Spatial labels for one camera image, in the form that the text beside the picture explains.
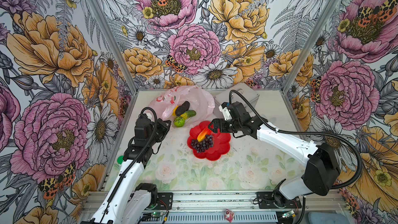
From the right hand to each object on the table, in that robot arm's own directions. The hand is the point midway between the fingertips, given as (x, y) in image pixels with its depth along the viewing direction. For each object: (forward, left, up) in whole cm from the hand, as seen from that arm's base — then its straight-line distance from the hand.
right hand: (215, 130), depth 81 cm
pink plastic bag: (+17, +29, +4) cm, 34 cm away
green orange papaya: (+21, +16, -13) cm, 29 cm away
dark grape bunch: (-3, +6, -11) cm, 13 cm away
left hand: (+1, +22, +4) cm, 22 cm away
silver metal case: (+26, -25, -3) cm, 37 cm away
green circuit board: (-33, +30, -16) cm, 48 cm away
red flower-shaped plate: (+1, -4, -16) cm, 17 cm away
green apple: (+13, +21, -10) cm, 27 cm away
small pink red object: (-35, -3, -11) cm, 37 cm away
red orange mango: (+6, +5, -12) cm, 14 cm away
